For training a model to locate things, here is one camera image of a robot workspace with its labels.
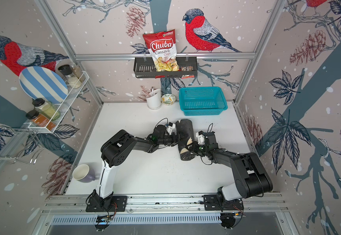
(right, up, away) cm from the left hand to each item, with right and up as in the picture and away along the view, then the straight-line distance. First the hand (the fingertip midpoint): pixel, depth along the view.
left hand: (187, 137), depth 91 cm
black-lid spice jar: (-68, +35, -8) cm, 77 cm away
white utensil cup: (-24, +24, +20) cm, 39 cm away
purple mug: (-60, -18, -12) cm, 64 cm away
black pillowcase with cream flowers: (-1, +4, +1) cm, 4 cm away
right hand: (-1, -6, 0) cm, 6 cm away
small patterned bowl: (-14, +27, +31) cm, 44 cm away
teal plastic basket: (+16, +26, +31) cm, 44 cm away
